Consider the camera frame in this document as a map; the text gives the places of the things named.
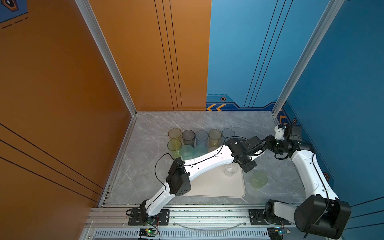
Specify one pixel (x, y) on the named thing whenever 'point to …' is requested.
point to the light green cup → (259, 179)
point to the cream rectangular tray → (216, 183)
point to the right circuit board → (275, 233)
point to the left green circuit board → (150, 232)
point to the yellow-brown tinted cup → (174, 133)
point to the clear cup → (230, 169)
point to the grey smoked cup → (188, 136)
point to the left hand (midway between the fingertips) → (250, 164)
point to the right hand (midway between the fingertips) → (263, 142)
